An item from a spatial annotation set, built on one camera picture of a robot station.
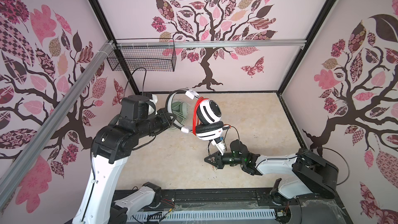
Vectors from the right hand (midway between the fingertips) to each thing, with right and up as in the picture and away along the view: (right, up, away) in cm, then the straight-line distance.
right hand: (205, 159), depth 76 cm
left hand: (-11, +22, -18) cm, 30 cm away
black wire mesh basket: (-30, +59, +19) cm, 69 cm away
